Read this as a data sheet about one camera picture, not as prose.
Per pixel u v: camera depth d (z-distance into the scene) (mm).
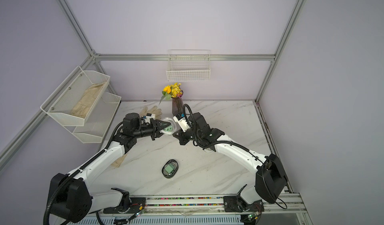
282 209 737
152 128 690
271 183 418
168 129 747
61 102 692
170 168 836
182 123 675
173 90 930
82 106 764
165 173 821
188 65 952
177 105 1019
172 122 777
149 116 776
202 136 593
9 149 507
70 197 398
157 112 1129
